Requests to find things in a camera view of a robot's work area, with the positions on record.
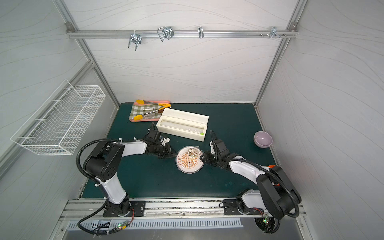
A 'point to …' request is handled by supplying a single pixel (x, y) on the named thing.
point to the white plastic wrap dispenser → (191, 125)
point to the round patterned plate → (188, 160)
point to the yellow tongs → (140, 117)
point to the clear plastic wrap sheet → (188, 159)
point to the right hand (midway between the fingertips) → (202, 157)
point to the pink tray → (167, 102)
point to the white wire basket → (57, 126)
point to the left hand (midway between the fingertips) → (177, 154)
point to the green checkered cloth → (147, 111)
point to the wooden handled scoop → (151, 114)
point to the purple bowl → (262, 139)
